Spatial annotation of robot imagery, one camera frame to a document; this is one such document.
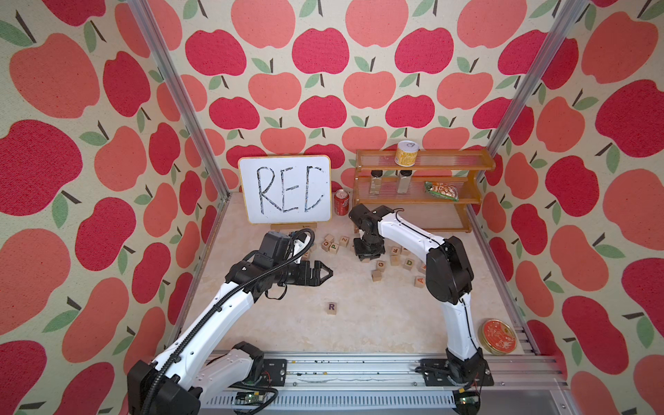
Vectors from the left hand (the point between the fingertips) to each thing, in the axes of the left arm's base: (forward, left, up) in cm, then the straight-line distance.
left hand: (321, 277), depth 73 cm
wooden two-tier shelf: (+58, -62, -5) cm, 85 cm away
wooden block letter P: (+22, -4, -18) cm, 28 cm away
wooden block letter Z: (+25, -8, -17) cm, 31 cm away
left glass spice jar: (+38, -20, +1) cm, 43 cm away
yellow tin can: (+39, -29, +16) cm, 51 cm away
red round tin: (-12, -54, -15) cm, 57 cm away
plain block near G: (+11, -20, -18) cm, 29 cm away
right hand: (+14, -15, -15) cm, 26 cm away
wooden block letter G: (+14, -22, -17) cm, 31 cm away
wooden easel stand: (+30, +12, -14) cm, 35 cm away
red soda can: (+39, -7, -9) cm, 41 cm away
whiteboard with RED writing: (+38, +14, -1) cm, 40 cm away
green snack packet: (+35, -45, +2) cm, 57 cm away
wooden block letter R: (-2, -3, -17) cm, 17 cm away
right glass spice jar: (+38, -30, +4) cm, 49 cm away
